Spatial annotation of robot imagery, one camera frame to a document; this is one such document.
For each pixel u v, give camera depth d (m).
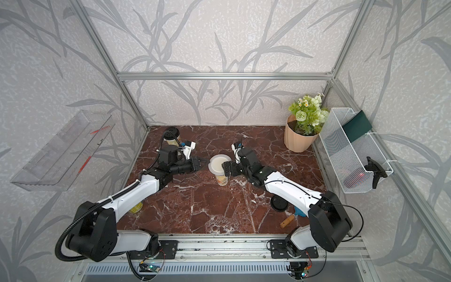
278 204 0.85
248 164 0.64
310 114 0.86
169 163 0.66
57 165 0.65
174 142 0.95
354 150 0.63
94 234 0.41
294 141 0.98
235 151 0.75
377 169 0.58
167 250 0.74
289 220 0.80
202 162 0.79
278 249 0.74
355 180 0.63
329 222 0.42
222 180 0.88
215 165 0.82
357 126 0.73
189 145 0.78
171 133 0.93
